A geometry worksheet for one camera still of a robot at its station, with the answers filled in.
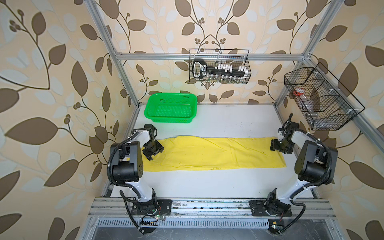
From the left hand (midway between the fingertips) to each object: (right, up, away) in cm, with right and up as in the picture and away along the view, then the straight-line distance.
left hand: (158, 152), depth 92 cm
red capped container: (+80, +36, -12) cm, 88 cm away
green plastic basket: (+5, +30, +27) cm, 41 cm away
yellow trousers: (+24, -1, +1) cm, 24 cm away
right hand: (+76, +1, 0) cm, 76 cm away
